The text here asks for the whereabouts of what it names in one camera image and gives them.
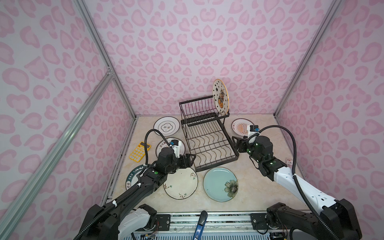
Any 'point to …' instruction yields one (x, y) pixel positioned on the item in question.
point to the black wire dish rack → (207, 138)
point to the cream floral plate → (182, 184)
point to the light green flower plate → (220, 184)
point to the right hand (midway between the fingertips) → (238, 136)
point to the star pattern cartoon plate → (220, 97)
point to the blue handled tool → (199, 229)
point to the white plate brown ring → (167, 125)
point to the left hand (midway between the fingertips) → (192, 154)
